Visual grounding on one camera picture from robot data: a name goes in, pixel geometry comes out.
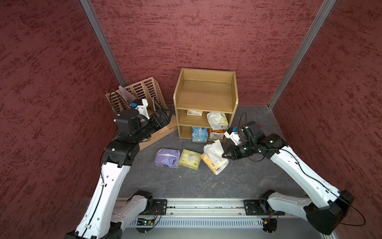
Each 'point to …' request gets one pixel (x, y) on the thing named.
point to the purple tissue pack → (167, 158)
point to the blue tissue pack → (199, 135)
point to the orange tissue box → (216, 131)
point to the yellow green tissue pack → (190, 159)
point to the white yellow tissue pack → (218, 121)
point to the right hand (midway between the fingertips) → (224, 159)
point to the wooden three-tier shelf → (205, 98)
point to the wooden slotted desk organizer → (124, 98)
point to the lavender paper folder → (128, 96)
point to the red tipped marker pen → (259, 126)
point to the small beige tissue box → (194, 112)
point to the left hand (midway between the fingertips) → (166, 118)
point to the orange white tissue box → (214, 157)
